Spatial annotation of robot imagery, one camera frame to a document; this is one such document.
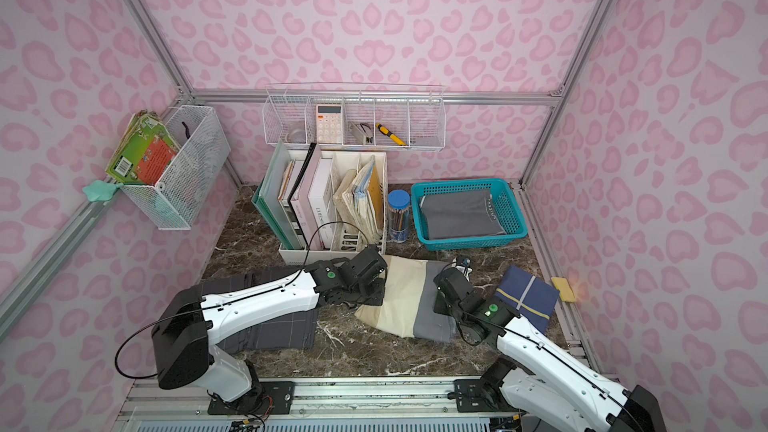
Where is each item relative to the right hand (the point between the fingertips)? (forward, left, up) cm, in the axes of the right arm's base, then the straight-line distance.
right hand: (439, 291), depth 80 cm
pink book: (+14, +36, +18) cm, 43 cm away
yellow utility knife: (+47, +16, +17) cm, 52 cm away
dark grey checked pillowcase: (-8, +40, -8) cm, 42 cm away
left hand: (+1, +15, +1) cm, 15 cm away
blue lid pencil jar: (+23, +11, +4) cm, 26 cm away
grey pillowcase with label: (+33, -11, -8) cm, 35 cm away
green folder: (+16, +44, +21) cm, 51 cm away
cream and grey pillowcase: (-2, +8, -3) cm, 9 cm away
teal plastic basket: (+35, -25, -4) cm, 43 cm away
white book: (+19, +32, +15) cm, 41 cm away
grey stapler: (+47, +23, +17) cm, 55 cm away
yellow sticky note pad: (+8, -41, -15) cm, 45 cm away
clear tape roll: (+42, +44, +20) cm, 63 cm away
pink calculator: (+48, +34, +21) cm, 62 cm away
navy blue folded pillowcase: (+4, -28, -11) cm, 30 cm away
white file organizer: (+25, +29, +7) cm, 39 cm away
